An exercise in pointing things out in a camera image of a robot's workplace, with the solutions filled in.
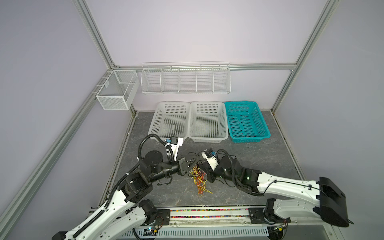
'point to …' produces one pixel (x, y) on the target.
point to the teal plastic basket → (245, 123)
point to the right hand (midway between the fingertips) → (200, 166)
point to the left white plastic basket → (171, 119)
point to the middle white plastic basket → (207, 121)
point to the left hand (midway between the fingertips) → (199, 162)
